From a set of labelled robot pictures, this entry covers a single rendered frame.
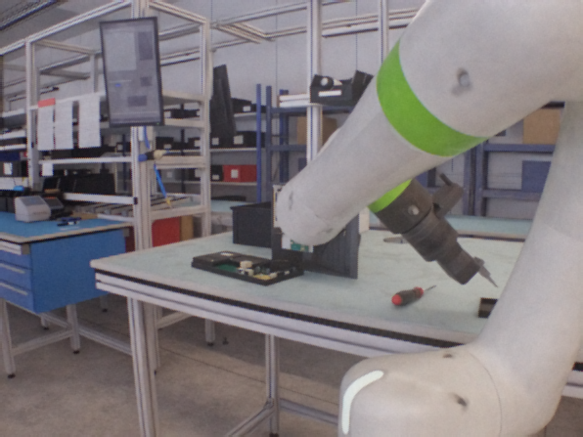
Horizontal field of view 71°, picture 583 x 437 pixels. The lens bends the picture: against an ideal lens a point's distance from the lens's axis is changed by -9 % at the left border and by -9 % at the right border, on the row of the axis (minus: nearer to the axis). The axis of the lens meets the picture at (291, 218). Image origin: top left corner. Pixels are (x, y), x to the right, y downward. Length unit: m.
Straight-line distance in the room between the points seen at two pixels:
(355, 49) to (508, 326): 5.20
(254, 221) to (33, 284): 1.31
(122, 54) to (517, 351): 2.07
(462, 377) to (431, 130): 0.27
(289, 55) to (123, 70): 3.99
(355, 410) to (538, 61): 0.35
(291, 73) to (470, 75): 5.66
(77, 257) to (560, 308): 2.23
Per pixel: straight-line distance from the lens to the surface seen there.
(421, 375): 0.48
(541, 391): 0.56
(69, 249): 2.41
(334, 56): 5.70
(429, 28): 0.34
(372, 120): 0.41
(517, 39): 0.30
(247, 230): 1.40
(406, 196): 0.72
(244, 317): 0.96
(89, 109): 2.88
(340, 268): 1.06
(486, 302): 0.89
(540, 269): 0.49
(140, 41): 2.23
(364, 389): 0.47
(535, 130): 4.53
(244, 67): 6.42
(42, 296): 2.37
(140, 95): 2.23
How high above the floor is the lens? 1.26
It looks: 7 degrees down
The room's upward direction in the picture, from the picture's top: straight up
